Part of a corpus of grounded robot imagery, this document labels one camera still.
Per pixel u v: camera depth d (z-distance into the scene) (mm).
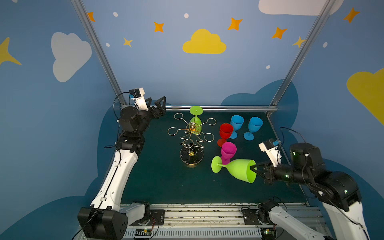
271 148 492
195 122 856
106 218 366
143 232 728
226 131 913
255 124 957
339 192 338
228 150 842
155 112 593
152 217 733
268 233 733
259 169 564
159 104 593
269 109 1151
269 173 472
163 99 637
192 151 957
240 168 562
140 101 574
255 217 737
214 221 734
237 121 981
